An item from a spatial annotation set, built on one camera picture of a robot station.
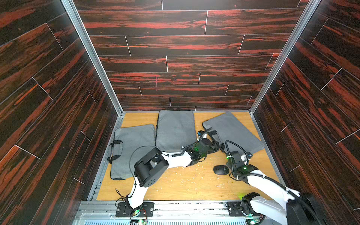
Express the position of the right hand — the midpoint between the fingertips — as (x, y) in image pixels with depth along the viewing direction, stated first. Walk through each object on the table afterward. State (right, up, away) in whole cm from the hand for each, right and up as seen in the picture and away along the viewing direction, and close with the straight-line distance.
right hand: (234, 161), depth 89 cm
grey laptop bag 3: (+3, +21, +18) cm, 28 cm away
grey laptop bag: (-70, +10, +7) cm, 71 cm away
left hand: (-12, +11, -2) cm, 17 cm away
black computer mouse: (-10, -5, -2) cm, 11 cm away
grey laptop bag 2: (-39, +20, +17) cm, 47 cm away
